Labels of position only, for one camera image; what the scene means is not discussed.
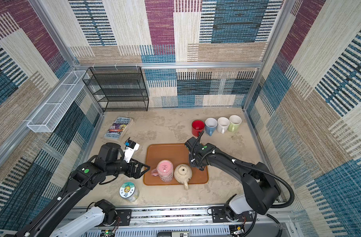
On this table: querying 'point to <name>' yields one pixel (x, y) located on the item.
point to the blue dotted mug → (210, 124)
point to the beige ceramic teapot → (183, 174)
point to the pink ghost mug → (164, 170)
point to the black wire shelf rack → (117, 88)
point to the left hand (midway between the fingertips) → (143, 163)
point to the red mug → (198, 125)
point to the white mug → (223, 124)
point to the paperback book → (118, 128)
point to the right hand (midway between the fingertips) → (197, 163)
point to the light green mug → (234, 121)
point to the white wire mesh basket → (45, 119)
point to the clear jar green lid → (128, 191)
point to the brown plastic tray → (177, 153)
